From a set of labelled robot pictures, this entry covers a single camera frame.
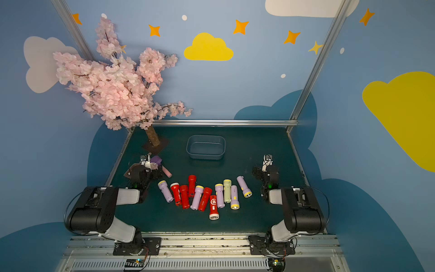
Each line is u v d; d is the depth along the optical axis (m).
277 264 0.73
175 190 0.88
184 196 0.87
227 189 0.90
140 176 0.72
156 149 1.11
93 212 0.45
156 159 1.04
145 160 0.82
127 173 0.96
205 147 1.13
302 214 0.46
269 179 0.72
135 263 0.73
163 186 0.90
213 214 0.80
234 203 0.84
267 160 0.80
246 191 0.88
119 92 0.68
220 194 0.88
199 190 0.88
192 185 0.90
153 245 0.75
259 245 0.75
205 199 0.86
